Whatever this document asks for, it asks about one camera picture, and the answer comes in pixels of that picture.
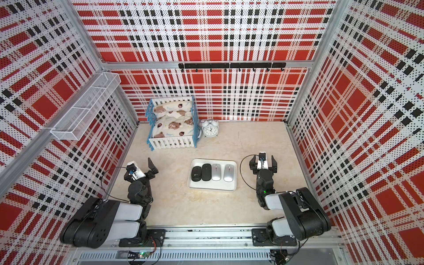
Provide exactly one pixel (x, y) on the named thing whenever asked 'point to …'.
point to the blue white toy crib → (165, 143)
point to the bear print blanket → (165, 126)
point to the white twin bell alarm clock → (210, 128)
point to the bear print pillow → (180, 107)
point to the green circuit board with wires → (145, 254)
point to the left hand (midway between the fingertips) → (144, 161)
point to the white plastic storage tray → (220, 185)
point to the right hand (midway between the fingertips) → (266, 155)
